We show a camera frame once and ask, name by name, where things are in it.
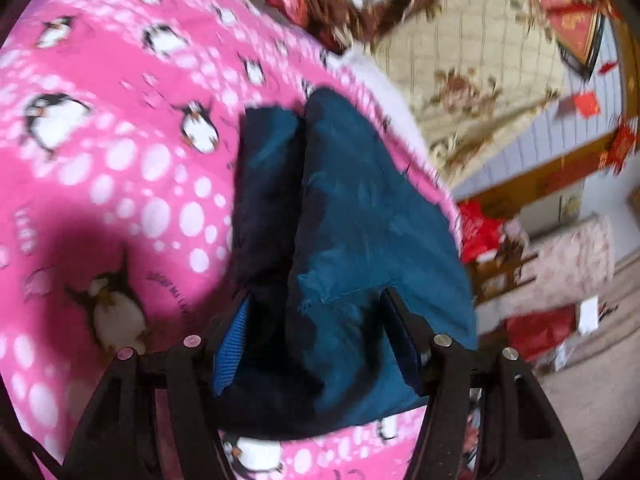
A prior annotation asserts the dark teal down jacket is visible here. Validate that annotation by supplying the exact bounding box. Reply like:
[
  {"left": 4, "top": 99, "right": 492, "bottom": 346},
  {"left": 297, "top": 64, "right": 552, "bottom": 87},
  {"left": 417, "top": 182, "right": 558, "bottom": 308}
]
[{"left": 213, "top": 88, "right": 476, "bottom": 439}]

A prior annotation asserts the floral fabric covered box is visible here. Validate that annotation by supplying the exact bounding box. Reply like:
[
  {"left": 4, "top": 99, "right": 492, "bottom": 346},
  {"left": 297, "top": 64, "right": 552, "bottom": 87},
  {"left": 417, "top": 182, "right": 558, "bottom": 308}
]
[{"left": 515, "top": 214, "right": 615, "bottom": 311}]

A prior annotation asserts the red shopping bag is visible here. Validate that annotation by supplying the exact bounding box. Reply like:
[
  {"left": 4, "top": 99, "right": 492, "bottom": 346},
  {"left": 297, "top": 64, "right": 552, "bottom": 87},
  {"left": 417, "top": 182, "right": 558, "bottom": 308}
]
[{"left": 458, "top": 200, "right": 504, "bottom": 264}]

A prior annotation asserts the pink penguin bedspread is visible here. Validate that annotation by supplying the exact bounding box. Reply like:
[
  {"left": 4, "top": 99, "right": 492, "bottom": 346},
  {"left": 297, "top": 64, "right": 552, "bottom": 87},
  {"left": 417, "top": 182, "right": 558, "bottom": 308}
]
[{"left": 1, "top": 0, "right": 459, "bottom": 460}]

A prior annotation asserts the cream floral quilt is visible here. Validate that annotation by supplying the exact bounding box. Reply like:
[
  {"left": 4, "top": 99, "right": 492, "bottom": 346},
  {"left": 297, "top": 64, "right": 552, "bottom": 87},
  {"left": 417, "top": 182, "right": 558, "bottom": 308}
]
[{"left": 372, "top": 0, "right": 566, "bottom": 188}]

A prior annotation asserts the red framed wall picture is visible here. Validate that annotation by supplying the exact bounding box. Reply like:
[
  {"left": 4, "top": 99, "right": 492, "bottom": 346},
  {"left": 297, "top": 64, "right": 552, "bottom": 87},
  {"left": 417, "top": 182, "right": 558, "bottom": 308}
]
[{"left": 540, "top": 0, "right": 605, "bottom": 81}]

